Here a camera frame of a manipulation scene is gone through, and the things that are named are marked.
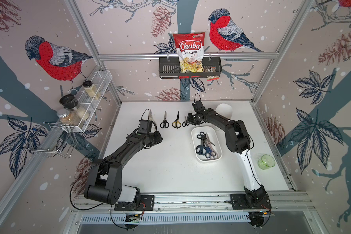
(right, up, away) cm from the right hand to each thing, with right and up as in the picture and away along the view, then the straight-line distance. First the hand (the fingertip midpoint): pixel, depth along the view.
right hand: (185, 120), depth 106 cm
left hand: (-14, -8, -17) cm, 24 cm away
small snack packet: (+16, +28, -16) cm, 36 cm away
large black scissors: (-16, -2, +1) cm, 16 cm away
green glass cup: (+48, -24, -21) cm, 57 cm away
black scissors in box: (+11, -10, -8) cm, 17 cm away
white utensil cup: (+26, +8, -10) cm, 29 cm away
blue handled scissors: (+11, -18, -13) cm, 25 cm away
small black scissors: (0, -1, 0) cm, 1 cm away
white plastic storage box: (+18, -8, -11) cm, 23 cm away
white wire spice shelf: (-55, +26, -15) cm, 63 cm away
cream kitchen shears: (-27, +3, +7) cm, 28 cm away
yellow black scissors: (-6, -3, +1) cm, 7 cm away
